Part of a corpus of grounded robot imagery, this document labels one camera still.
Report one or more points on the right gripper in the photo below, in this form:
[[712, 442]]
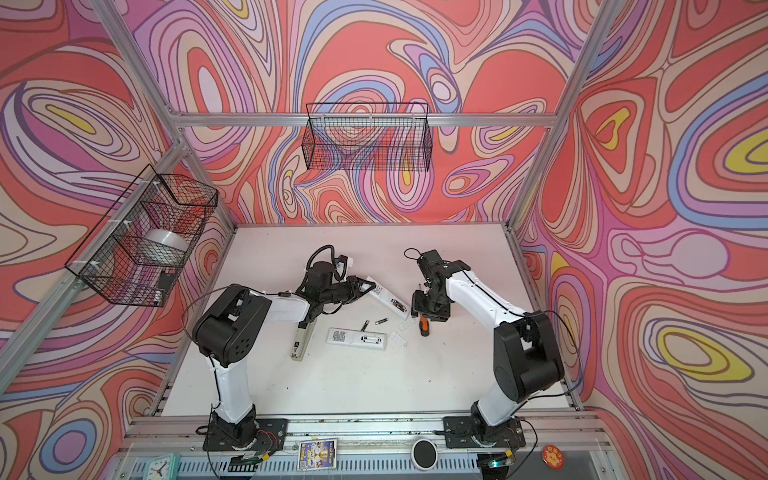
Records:
[[442, 315]]

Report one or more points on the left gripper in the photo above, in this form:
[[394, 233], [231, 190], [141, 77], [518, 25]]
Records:
[[352, 285]]

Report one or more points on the white remote control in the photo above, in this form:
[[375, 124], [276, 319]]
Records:
[[356, 339], [384, 296]]

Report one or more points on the orange handled screwdriver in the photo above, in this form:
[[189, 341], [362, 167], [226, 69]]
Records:
[[424, 326]]

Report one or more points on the white battery cover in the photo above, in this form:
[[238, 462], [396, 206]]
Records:
[[407, 324], [397, 340]]

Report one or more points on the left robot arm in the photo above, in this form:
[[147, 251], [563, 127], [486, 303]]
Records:
[[227, 332]]

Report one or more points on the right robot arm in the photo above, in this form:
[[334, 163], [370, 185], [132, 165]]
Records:
[[526, 357]]

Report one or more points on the beige black stapler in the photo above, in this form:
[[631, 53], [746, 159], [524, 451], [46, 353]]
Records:
[[302, 337]]

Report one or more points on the round black white speaker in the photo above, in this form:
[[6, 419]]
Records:
[[424, 454]]

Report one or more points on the colourful card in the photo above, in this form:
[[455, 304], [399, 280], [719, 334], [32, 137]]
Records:
[[317, 455]]

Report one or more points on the red round badge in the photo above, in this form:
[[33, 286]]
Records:
[[553, 457]]

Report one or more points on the small black item in basket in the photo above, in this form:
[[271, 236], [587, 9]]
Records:
[[164, 283]]

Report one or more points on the white tape roll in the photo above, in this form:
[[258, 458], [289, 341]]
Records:
[[161, 244]]

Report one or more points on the small green clock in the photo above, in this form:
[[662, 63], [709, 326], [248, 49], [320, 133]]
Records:
[[164, 467]]

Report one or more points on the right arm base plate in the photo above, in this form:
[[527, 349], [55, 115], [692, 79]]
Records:
[[470, 431]]

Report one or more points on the black wire basket back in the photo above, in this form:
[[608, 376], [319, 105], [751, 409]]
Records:
[[368, 136]]

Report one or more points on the black wire basket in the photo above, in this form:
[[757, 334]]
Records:
[[159, 221], [368, 136]]

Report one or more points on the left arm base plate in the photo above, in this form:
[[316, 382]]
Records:
[[260, 435]]

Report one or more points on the black wire basket left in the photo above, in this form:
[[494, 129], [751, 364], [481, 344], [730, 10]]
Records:
[[159, 221]]

